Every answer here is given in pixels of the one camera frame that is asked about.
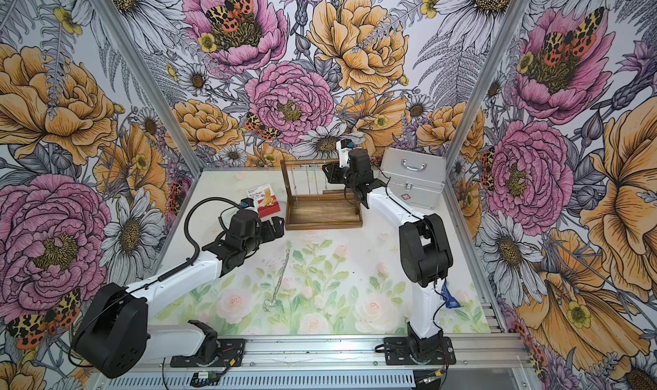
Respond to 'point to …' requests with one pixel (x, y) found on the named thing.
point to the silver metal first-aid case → (417, 179)
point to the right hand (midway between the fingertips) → (323, 172)
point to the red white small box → (264, 200)
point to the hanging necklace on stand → (316, 180)
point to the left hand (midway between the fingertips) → (272, 229)
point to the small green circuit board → (204, 379)
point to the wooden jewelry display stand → (334, 209)
